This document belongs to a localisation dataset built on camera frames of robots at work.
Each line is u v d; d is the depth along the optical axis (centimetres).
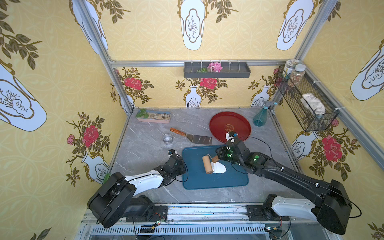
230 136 72
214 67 88
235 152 60
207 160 84
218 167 88
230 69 92
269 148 98
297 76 80
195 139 102
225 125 110
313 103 70
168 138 103
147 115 113
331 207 38
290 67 85
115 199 43
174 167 70
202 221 73
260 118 108
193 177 86
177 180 85
